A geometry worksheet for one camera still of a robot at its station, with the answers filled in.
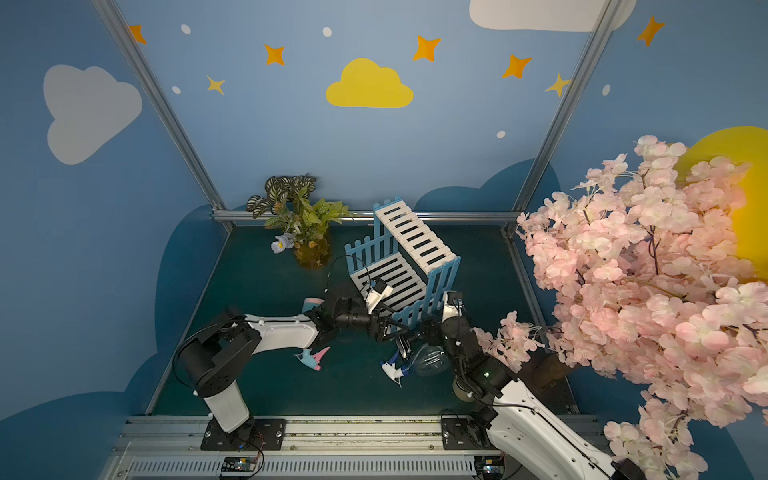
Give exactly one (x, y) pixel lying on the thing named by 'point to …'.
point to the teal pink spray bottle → (310, 360)
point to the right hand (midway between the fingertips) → (442, 309)
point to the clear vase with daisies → (302, 216)
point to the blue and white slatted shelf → (405, 265)
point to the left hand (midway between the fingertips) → (404, 318)
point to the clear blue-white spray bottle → (429, 360)
